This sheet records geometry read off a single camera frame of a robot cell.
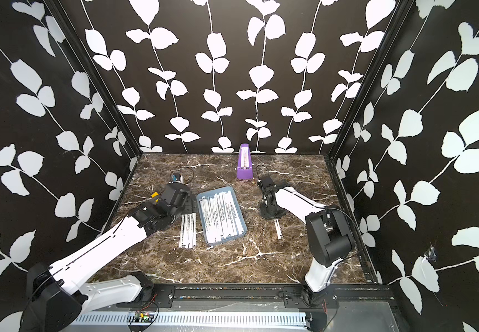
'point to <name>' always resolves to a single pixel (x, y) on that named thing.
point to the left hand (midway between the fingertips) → (187, 196)
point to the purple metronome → (245, 169)
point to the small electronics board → (143, 317)
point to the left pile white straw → (188, 231)
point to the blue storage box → (212, 193)
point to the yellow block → (154, 194)
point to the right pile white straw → (278, 229)
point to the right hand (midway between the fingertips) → (268, 212)
